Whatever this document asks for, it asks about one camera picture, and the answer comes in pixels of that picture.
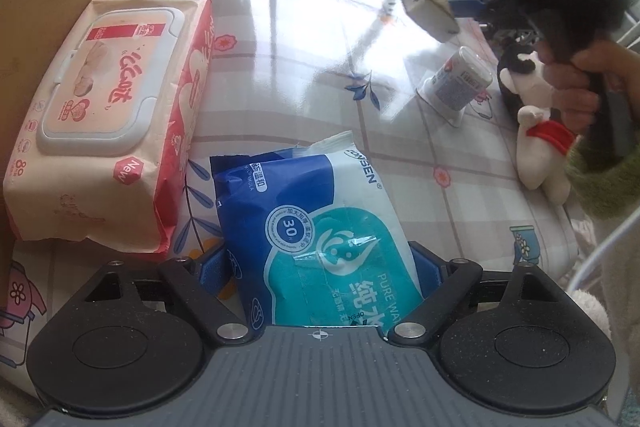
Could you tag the white fluffy garment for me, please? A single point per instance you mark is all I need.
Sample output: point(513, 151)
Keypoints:
point(620, 307)

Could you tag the person's right forearm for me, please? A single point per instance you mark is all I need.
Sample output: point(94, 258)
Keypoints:
point(605, 187)

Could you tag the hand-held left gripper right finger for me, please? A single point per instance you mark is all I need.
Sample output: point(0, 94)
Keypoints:
point(431, 269)

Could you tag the person's right hand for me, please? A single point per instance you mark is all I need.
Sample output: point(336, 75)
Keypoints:
point(570, 97)

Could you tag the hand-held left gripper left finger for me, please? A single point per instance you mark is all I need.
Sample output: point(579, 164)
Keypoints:
point(215, 269)

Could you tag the brown cardboard box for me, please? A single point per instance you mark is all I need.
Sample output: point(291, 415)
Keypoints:
point(60, 7)

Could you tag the small white can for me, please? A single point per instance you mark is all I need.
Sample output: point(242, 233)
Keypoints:
point(457, 79)

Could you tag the plush doll with red shirt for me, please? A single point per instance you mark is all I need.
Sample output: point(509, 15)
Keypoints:
point(537, 147)

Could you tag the pink wet wipes pack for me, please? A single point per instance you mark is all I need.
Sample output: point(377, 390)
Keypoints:
point(115, 117)

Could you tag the blue wet wipes packet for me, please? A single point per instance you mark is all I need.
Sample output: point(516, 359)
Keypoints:
point(325, 232)

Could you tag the small beige box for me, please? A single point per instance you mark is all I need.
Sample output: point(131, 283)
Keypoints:
point(430, 14)

